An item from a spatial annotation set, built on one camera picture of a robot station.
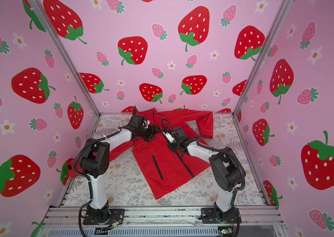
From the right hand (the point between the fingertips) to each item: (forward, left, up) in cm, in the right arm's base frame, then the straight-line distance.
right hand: (167, 142), depth 93 cm
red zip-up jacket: (-10, +3, -7) cm, 12 cm away
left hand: (+6, +5, +1) cm, 8 cm away
